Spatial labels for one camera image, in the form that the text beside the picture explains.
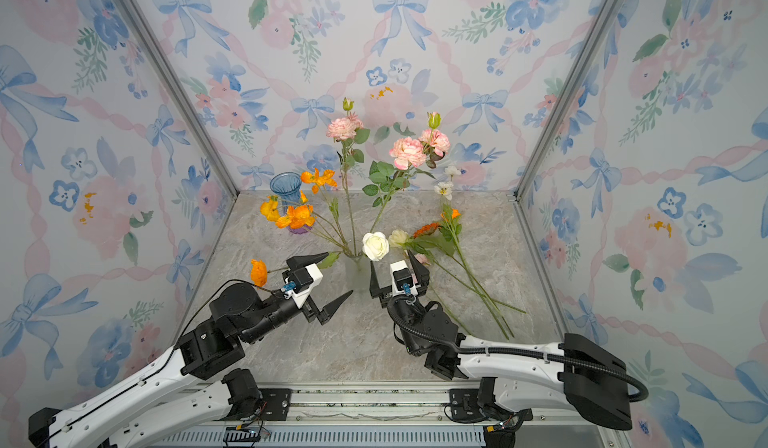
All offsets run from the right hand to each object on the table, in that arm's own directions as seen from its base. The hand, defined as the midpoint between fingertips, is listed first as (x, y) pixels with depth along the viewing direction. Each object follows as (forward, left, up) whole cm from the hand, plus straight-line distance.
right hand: (393, 257), depth 68 cm
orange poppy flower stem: (+16, +33, -2) cm, 37 cm away
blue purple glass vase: (+36, +36, -12) cm, 52 cm away
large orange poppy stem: (+6, +21, +7) cm, 23 cm away
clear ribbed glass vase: (+7, +11, -24) cm, 27 cm away
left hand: (-6, +12, +4) cm, 14 cm away
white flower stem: (+41, -18, -18) cm, 48 cm away
